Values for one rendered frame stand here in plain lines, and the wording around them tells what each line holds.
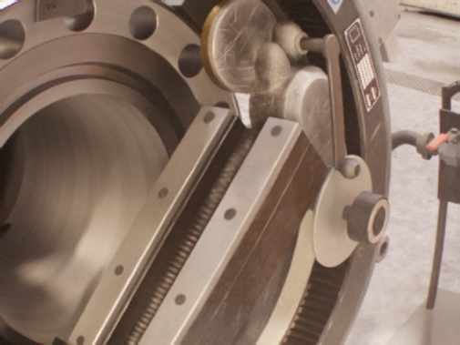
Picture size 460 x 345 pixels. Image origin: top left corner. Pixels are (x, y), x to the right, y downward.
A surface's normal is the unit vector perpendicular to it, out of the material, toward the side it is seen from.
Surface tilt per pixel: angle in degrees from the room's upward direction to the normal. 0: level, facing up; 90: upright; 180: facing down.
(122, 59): 90
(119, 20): 90
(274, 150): 38
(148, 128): 119
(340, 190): 90
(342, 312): 90
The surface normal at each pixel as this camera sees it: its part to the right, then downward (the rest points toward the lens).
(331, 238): 0.73, 0.20
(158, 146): -0.61, 0.62
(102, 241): -0.58, -0.35
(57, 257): -0.39, -0.67
